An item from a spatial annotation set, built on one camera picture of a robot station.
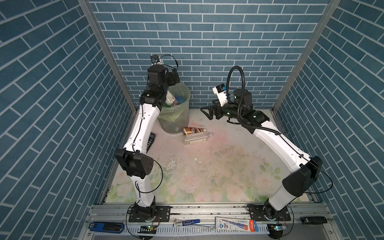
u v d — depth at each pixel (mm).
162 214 733
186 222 703
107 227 658
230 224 703
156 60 616
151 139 996
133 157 458
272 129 489
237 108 552
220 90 609
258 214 735
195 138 985
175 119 893
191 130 1018
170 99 954
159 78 542
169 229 738
